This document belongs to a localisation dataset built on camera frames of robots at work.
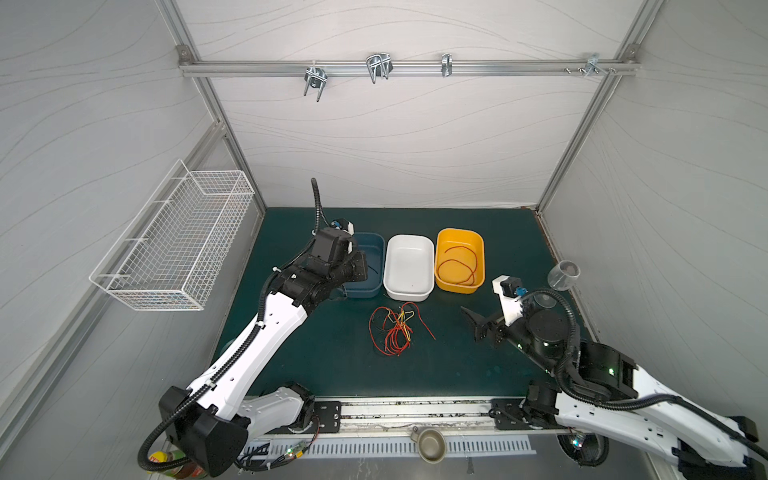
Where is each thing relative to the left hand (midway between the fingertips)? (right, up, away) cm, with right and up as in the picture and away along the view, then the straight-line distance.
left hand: (368, 254), depth 75 cm
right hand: (+27, -8, -9) cm, 30 cm away
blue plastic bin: (0, +1, +29) cm, 29 cm away
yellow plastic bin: (+28, -8, +27) cm, 39 cm away
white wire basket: (-45, +2, -6) cm, 45 cm away
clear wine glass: (+56, -7, +10) cm, 57 cm away
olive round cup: (+16, -45, -5) cm, 48 cm away
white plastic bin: (+12, -6, +27) cm, 30 cm away
